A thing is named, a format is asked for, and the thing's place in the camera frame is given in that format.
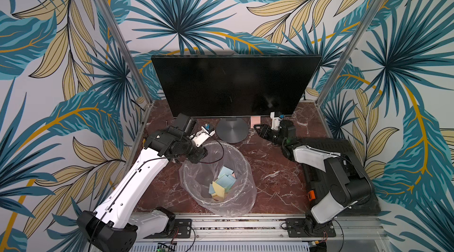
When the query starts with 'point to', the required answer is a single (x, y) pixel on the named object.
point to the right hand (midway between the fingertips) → (256, 126)
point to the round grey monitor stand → (232, 129)
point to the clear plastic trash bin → (195, 178)
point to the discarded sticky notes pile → (223, 184)
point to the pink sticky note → (255, 120)
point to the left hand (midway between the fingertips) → (199, 152)
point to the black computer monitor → (233, 86)
